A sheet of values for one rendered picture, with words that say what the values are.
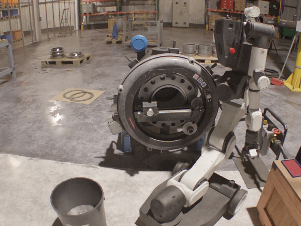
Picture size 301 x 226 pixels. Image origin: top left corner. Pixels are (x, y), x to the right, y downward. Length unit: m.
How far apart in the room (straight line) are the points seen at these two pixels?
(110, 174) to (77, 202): 0.54
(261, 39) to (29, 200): 1.94
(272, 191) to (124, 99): 1.19
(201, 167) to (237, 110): 0.43
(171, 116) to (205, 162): 0.43
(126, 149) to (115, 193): 0.57
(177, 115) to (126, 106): 0.36
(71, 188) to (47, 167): 0.77
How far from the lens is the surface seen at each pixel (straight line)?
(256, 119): 1.35
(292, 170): 1.48
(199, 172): 1.45
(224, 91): 1.36
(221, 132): 1.50
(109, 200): 1.76
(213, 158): 1.49
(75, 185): 1.47
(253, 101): 1.33
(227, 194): 1.60
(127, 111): 1.65
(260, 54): 1.26
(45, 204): 1.86
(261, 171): 2.18
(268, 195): 1.60
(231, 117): 1.50
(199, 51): 5.89
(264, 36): 1.27
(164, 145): 1.79
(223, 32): 1.35
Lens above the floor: 1.29
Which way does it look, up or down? 26 degrees down
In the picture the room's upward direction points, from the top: straight up
